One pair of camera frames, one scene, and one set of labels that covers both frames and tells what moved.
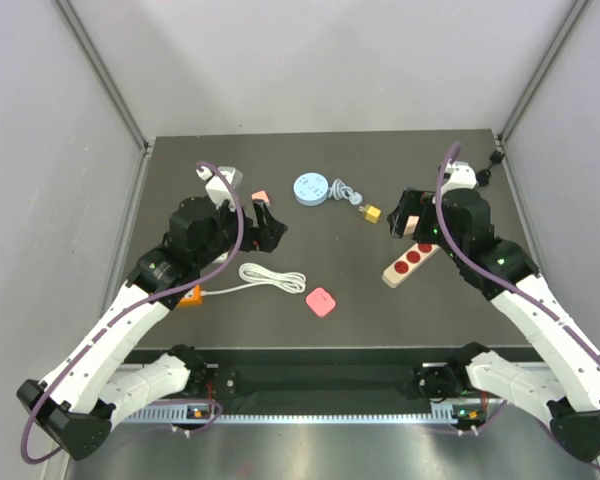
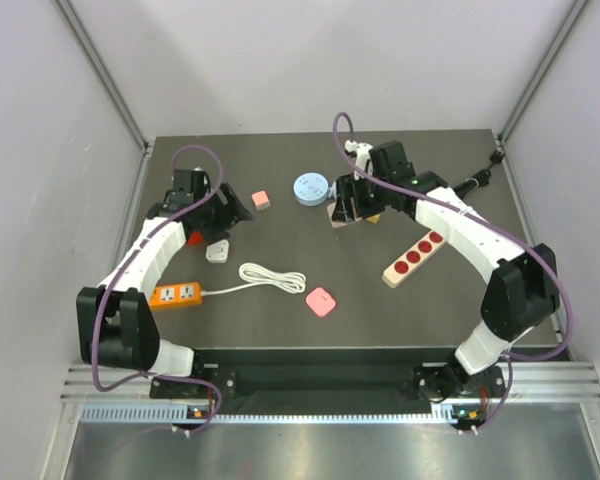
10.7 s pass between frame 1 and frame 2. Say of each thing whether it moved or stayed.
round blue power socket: stayed
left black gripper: moved
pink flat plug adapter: stayed
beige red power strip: stayed
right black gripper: moved
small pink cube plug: stayed
